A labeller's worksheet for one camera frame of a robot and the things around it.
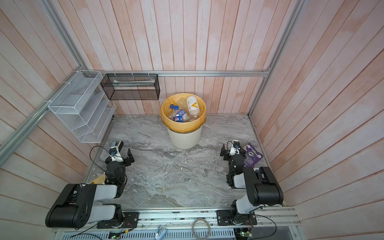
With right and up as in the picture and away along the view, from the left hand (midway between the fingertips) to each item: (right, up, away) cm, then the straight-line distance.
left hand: (123, 152), depth 88 cm
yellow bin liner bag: (+39, +16, -7) cm, 42 cm away
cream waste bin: (+37, +7, +3) cm, 38 cm away
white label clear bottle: (+43, +28, 0) cm, 51 cm away
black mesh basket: (-1, +44, +16) cm, 47 cm away
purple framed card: (+82, -3, +7) cm, 82 cm away
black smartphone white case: (-7, +4, +10) cm, 13 cm away
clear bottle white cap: (+36, +30, +3) cm, 47 cm away
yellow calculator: (-13, -16, -2) cm, 21 cm away
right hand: (+67, +5, +3) cm, 67 cm away
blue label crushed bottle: (+35, +21, -1) cm, 41 cm away
